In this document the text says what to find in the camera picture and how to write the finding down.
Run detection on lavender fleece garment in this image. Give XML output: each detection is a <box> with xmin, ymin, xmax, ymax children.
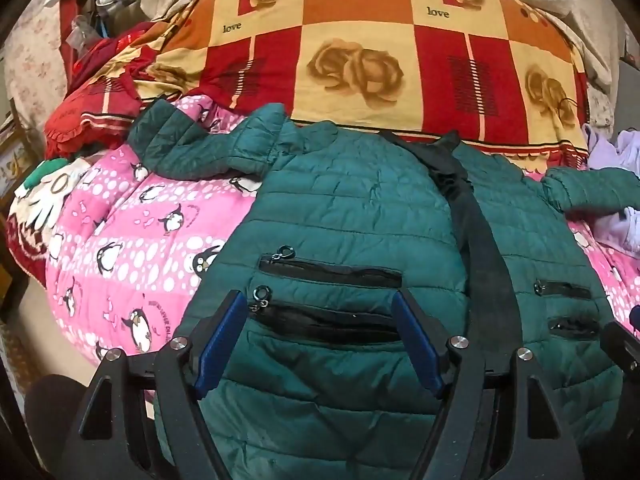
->
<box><xmin>582</xmin><ymin>122</ymin><xmax>640</xmax><ymax>257</ymax></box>

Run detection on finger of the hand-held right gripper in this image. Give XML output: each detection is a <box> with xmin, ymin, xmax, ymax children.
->
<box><xmin>599</xmin><ymin>304</ymin><xmax>640</xmax><ymax>378</ymax></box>

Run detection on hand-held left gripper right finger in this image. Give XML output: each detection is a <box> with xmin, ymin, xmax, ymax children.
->
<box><xmin>391</xmin><ymin>290</ymin><xmax>587</xmax><ymax>480</ymax></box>

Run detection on dark red cloth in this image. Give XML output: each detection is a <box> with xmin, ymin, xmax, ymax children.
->
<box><xmin>59</xmin><ymin>0</ymin><xmax>166</xmax><ymax>92</ymax></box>

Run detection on cream white cloth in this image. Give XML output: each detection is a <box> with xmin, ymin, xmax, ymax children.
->
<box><xmin>492</xmin><ymin>0</ymin><xmax>632</xmax><ymax>128</ymax></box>

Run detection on pink penguin print blanket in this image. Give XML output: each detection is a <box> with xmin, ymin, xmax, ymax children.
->
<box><xmin>44</xmin><ymin>94</ymin><xmax>640</xmax><ymax>367</ymax></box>

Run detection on wooden picture frame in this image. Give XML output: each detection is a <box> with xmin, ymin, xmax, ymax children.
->
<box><xmin>0</xmin><ymin>112</ymin><xmax>28</xmax><ymax>203</ymax></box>

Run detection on green puffer jacket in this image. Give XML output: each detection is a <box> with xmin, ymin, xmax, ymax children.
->
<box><xmin>127</xmin><ymin>99</ymin><xmax>640</xmax><ymax>480</ymax></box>

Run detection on red yellow rose print blanket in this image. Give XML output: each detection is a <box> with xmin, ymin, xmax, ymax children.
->
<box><xmin>44</xmin><ymin>0</ymin><xmax>592</xmax><ymax>172</ymax></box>

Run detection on clear plastic bags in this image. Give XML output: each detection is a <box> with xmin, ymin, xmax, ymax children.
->
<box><xmin>70</xmin><ymin>0</ymin><xmax>147</xmax><ymax>47</ymax></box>

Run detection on beige floral cloth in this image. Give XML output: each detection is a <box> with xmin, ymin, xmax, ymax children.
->
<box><xmin>4</xmin><ymin>0</ymin><xmax>70</xmax><ymax>133</ymax></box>

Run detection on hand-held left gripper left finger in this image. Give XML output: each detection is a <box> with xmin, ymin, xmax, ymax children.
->
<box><xmin>60</xmin><ymin>289</ymin><xmax>251</xmax><ymax>480</ymax></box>

